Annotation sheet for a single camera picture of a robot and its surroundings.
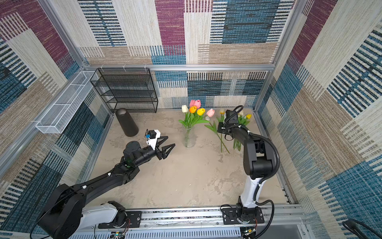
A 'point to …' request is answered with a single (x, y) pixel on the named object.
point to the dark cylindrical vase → (127, 122)
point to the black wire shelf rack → (132, 89)
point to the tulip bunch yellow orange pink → (195, 115)
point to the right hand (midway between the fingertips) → (221, 128)
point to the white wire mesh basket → (57, 118)
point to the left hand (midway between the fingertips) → (171, 139)
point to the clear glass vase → (190, 139)
